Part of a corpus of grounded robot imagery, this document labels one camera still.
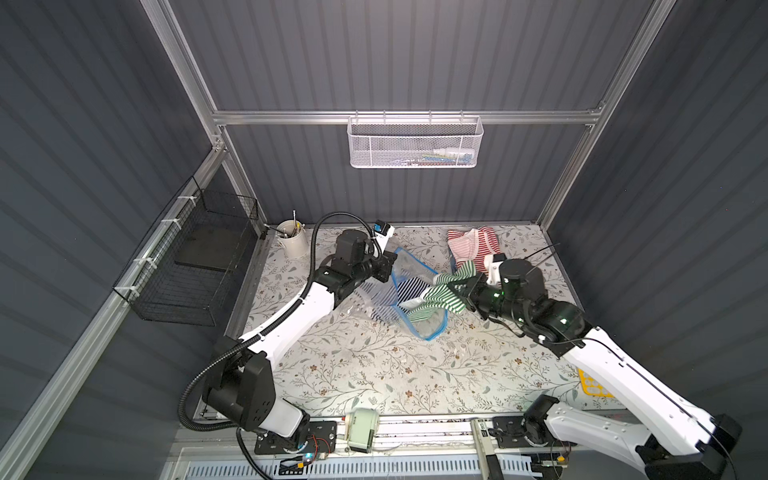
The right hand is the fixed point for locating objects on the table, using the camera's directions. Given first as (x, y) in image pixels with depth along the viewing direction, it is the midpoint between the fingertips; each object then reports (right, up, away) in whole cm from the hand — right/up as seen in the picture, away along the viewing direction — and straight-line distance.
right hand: (451, 284), depth 67 cm
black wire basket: (-64, +3, +5) cm, 65 cm away
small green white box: (-21, -34, +3) cm, 40 cm away
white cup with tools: (-49, +13, +37) cm, 63 cm away
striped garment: (+17, +10, +41) cm, 45 cm away
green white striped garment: (-3, -3, -1) cm, 4 cm away
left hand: (-12, +6, +12) cm, 18 cm away
